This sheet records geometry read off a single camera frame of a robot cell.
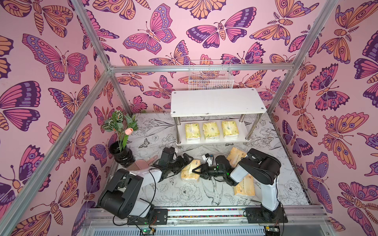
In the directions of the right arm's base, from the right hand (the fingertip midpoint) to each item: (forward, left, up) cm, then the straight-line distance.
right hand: (191, 176), depth 84 cm
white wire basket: (+62, -13, +23) cm, 67 cm away
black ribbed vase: (+7, +38, +7) cm, 39 cm away
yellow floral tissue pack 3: (+30, -25, +6) cm, 39 cm away
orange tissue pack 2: (0, +2, +1) cm, 2 cm away
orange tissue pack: (+14, -27, -1) cm, 30 cm away
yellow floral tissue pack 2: (+29, -12, +5) cm, 32 cm away
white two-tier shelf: (+30, -14, +29) cm, 44 cm away
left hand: (+9, 0, +1) cm, 9 cm away
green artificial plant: (+16, +37, +26) cm, 48 cm away
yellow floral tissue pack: (+27, 0, +6) cm, 28 cm away
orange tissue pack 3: (-5, -30, 0) cm, 30 cm away
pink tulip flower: (+13, +32, +24) cm, 42 cm away
